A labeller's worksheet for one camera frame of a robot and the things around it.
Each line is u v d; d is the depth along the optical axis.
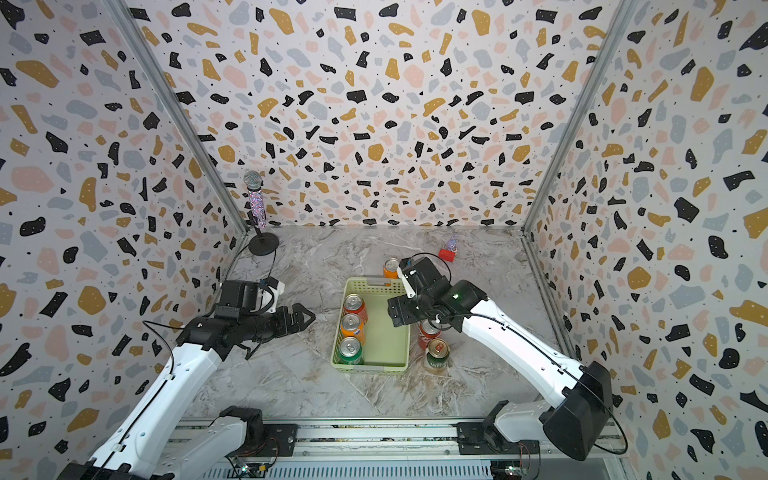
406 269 0.58
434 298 0.56
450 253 1.13
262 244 1.14
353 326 0.83
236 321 0.57
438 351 0.78
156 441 0.42
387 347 0.89
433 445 0.74
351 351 0.78
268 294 0.64
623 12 0.71
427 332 0.82
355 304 0.87
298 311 0.69
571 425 0.38
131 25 0.71
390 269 0.97
